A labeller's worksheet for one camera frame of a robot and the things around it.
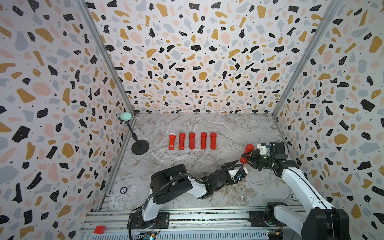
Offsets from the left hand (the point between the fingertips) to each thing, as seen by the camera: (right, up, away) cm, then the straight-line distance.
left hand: (245, 164), depth 78 cm
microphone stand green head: (-64, +6, +24) cm, 68 cm away
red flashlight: (+4, +8, +7) cm, 11 cm away
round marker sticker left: (-66, -16, +5) cm, 68 cm away
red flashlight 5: (-15, +10, +25) cm, 31 cm away
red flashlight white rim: (-43, +13, +25) cm, 52 cm away
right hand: (+1, +3, +4) cm, 5 cm away
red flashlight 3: (-29, +11, +25) cm, 40 cm away
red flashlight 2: (-37, +13, +27) cm, 48 cm away
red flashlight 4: (-22, +14, +28) cm, 37 cm away
